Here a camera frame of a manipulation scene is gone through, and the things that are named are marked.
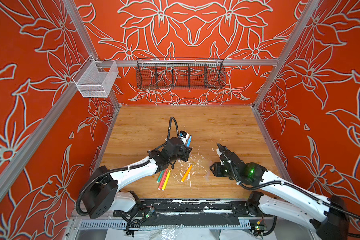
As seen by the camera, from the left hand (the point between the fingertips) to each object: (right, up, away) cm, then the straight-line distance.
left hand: (190, 147), depth 81 cm
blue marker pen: (-1, +4, -3) cm, 5 cm away
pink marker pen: (-16, -18, +1) cm, 24 cm away
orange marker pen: (-2, -16, +4) cm, 17 cm away
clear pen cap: (+10, -18, +3) cm, 21 cm away
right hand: (+10, -10, -3) cm, 15 cm away
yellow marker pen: (-13, -19, +1) cm, 23 cm away
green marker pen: (-17, -17, +3) cm, 24 cm away
